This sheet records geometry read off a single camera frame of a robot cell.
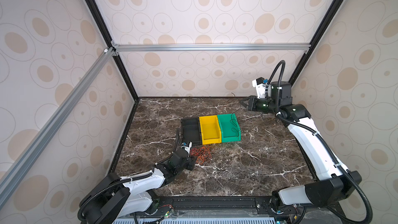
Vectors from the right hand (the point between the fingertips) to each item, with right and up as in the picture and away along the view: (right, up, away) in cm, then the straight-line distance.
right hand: (240, 100), depth 72 cm
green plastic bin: (-1, -15, +21) cm, 26 cm away
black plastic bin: (-25, -17, +25) cm, 39 cm away
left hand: (-20, -29, +14) cm, 38 cm away
